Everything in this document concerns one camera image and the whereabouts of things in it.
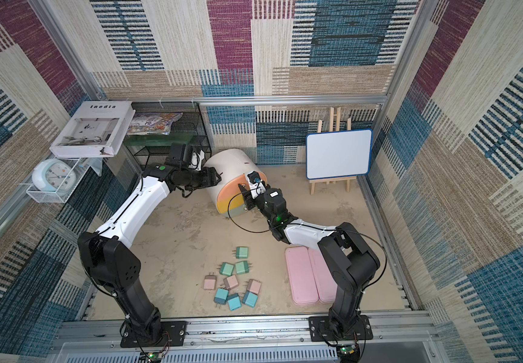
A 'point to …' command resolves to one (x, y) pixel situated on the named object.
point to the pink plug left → (209, 282)
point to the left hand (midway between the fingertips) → (213, 178)
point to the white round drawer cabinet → (233, 165)
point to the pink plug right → (254, 286)
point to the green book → (157, 140)
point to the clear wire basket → (81, 165)
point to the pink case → (311, 279)
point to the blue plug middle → (234, 302)
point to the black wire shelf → (191, 120)
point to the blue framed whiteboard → (338, 153)
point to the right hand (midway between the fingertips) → (245, 179)
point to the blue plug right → (249, 299)
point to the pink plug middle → (230, 281)
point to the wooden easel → (335, 180)
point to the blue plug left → (221, 296)
